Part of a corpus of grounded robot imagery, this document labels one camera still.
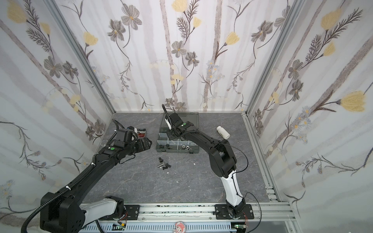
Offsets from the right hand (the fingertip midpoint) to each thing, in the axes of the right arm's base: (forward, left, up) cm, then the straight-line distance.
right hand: (171, 129), depth 90 cm
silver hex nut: (-5, -10, -14) cm, 18 cm away
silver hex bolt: (-18, +6, -14) cm, 24 cm away
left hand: (-11, +13, +1) cm, 17 cm away
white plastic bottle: (+7, -36, -12) cm, 39 cm away
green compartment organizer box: (-4, -11, -13) cm, 17 cm away
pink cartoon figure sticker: (-50, -8, -8) cm, 52 cm away
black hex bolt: (-15, +7, -14) cm, 22 cm away
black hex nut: (-4, +3, -13) cm, 14 cm away
